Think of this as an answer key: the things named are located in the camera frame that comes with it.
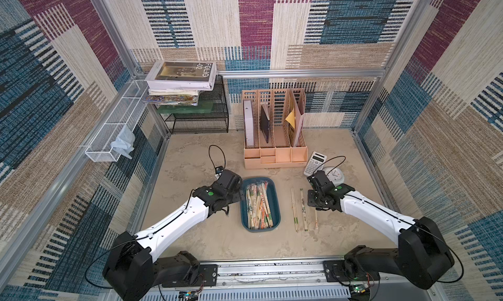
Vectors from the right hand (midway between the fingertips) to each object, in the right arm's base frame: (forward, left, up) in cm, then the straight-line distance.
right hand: (313, 196), depth 88 cm
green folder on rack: (+35, +52, +22) cm, 66 cm away
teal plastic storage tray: (-5, +24, -3) cm, 24 cm away
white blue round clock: (+13, -14, -3) cm, 20 cm away
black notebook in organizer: (+37, +20, +12) cm, 44 cm away
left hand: (0, +34, +6) cm, 35 cm away
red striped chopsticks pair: (-10, 0, -1) cm, 10 cm away
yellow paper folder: (+27, +9, +22) cm, 36 cm away
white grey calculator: (+22, -6, -4) cm, 23 cm away
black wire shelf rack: (+49, +52, +6) cm, 71 cm away
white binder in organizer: (+33, +28, +14) cm, 46 cm away
